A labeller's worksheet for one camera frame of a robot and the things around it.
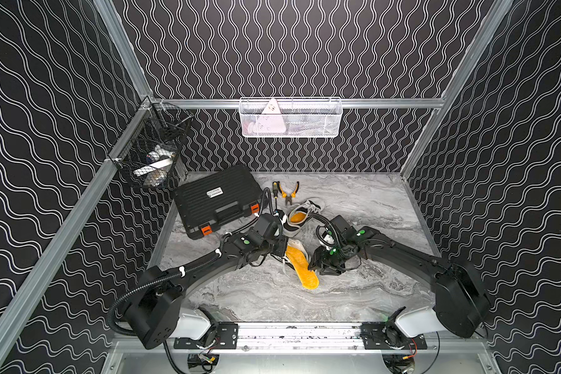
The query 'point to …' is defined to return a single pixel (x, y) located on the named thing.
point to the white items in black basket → (156, 171)
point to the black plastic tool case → (207, 203)
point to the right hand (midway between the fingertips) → (313, 269)
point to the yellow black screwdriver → (275, 190)
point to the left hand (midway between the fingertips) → (286, 238)
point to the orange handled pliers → (288, 197)
